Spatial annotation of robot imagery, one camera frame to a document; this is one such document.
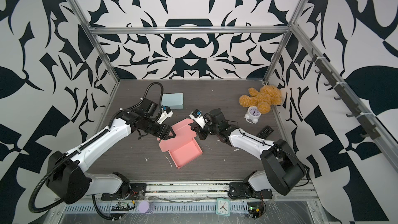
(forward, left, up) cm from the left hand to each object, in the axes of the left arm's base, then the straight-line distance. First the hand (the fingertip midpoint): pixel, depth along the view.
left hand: (169, 131), depth 78 cm
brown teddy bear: (+27, -61, -7) cm, 67 cm away
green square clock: (-31, -24, -12) cm, 41 cm away
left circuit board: (-29, +22, -17) cm, 40 cm away
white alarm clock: (+16, -49, -12) cm, 53 cm away
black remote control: (+4, -54, -13) cm, 56 cm away
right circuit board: (-32, -39, -15) cm, 53 cm away
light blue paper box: (+28, +1, -12) cm, 30 cm away
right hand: (+4, -12, -2) cm, 13 cm away
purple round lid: (-30, +7, -5) cm, 32 cm away
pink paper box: (-3, -5, -14) cm, 15 cm away
